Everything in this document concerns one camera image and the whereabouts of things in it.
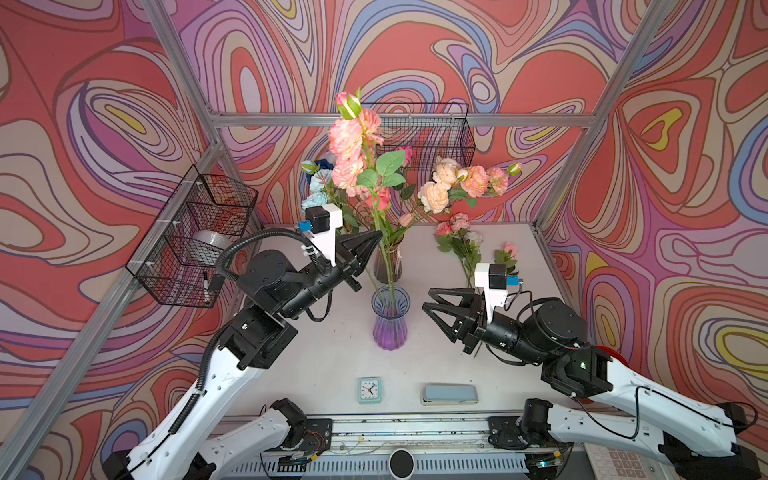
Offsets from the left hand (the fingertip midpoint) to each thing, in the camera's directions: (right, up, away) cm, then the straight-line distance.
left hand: (382, 234), depth 50 cm
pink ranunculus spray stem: (+27, +4, +64) cm, 70 cm away
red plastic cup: (+58, -29, +23) cm, 69 cm away
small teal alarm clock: (-4, -40, +28) cm, 49 cm away
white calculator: (+53, -53, +18) cm, 77 cm away
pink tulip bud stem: (+6, +6, +31) cm, 32 cm away
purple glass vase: (+2, -17, +30) cm, 35 cm away
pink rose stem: (+45, -4, +57) cm, 73 cm away
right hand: (+8, -13, +2) cm, 16 cm away
